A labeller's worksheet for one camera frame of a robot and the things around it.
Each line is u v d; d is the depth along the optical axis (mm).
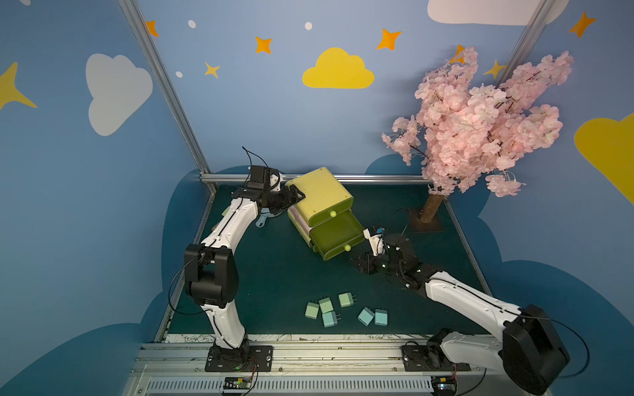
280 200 794
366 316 813
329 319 802
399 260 638
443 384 730
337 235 928
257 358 749
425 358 731
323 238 911
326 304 838
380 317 817
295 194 814
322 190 919
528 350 409
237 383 718
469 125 595
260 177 704
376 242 727
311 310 823
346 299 841
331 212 876
